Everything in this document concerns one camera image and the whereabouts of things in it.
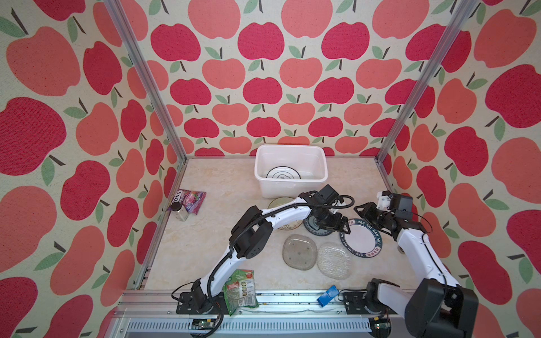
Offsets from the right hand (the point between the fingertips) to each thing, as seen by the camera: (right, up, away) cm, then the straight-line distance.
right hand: (359, 213), depth 85 cm
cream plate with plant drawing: (-31, +3, +16) cm, 35 cm away
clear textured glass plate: (-10, -19, 0) cm, 22 cm away
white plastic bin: (-16, +23, +24) cm, 37 cm away
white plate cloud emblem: (-30, +17, +26) cm, 43 cm away
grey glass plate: (-24, -16, +2) cm, 29 cm away
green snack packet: (-48, -27, -9) cm, 55 cm away
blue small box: (-17, -28, -11) cm, 35 cm away
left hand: (-6, -9, -3) cm, 11 cm away
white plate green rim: (+4, -12, +4) cm, 14 cm away
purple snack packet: (-74, +3, +15) cm, 76 cm away
